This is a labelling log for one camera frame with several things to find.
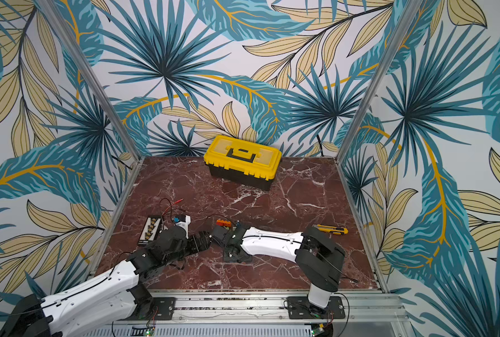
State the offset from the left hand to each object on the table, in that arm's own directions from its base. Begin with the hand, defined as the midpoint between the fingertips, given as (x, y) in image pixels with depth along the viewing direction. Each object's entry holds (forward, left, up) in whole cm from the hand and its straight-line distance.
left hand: (206, 241), depth 80 cm
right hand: (-4, -10, -6) cm, 12 cm away
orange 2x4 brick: (+11, -4, -7) cm, 14 cm away
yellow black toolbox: (+34, -13, +8) cm, 38 cm away
